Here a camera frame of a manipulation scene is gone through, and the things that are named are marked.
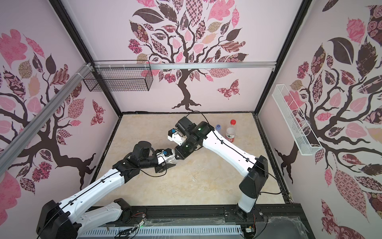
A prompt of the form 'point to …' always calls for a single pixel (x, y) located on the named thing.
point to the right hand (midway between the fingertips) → (179, 157)
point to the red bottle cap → (233, 122)
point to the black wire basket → (117, 75)
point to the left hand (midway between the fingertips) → (171, 160)
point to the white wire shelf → (301, 132)
